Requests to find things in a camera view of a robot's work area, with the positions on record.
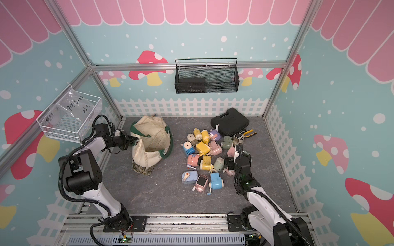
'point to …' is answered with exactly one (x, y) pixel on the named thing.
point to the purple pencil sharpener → (214, 134)
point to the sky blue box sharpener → (216, 183)
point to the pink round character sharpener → (193, 160)
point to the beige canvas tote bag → (154, 145)
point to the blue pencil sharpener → (188, 147)
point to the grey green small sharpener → (219, 164)
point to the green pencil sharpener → (227, 143)
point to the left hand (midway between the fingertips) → (137, 138)
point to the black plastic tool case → (231, 122)
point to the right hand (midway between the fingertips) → (235, 153)
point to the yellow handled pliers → (249, 135)
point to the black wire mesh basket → (207, 75)
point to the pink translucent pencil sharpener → (201, 183)
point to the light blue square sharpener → (190, 176)
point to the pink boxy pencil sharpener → (231, 152)
